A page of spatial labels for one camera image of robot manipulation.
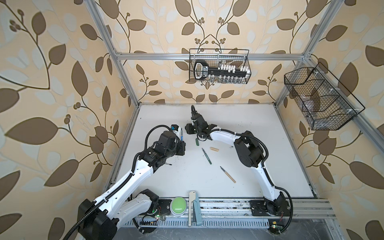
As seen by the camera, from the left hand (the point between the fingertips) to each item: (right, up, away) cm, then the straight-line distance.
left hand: (186, 143), depth 78 cm
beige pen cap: (+17, -7, +18) cm, 25 cm away
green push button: (-3, -30, -6) cm, 31 cm away
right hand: (0, +7, +22) cm, 24 cm away
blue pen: (-2, +4, -1) cm, 4 cm away
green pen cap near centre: (+6, -3, +21) cm, 22 cm away
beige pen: (+24, -20, +7) cm, 32 cm away
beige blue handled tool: (+4, -27, -3) cm, 28 cm away
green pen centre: (+12, -12, +13) cm, 22 cm away
